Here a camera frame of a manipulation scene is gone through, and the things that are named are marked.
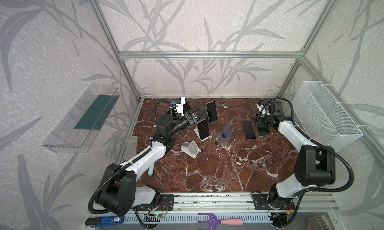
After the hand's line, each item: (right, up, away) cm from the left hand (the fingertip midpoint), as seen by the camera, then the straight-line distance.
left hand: (206, 108), depth 69 cm
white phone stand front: (-8, -23, +15) cm, 29 cm away
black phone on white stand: (-1, -12, +21) cm, 24 cm away
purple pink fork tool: (+4, -53, 0) cm, 53 cm away
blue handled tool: (-49, -50, -4) cm, 70 cm away
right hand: (+35, -3, +24) cm, 43 cm away
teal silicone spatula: (-31, -35, +13) cm, 48 cm away
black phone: (+31, -14, +33) cm, 48 cm away
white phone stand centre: (-6, -14, +30) cm, 34 cm away
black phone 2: (+4, -1, +28) cm, 28 cm away
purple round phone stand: (+13, -16, +24) cm, 32 cm away
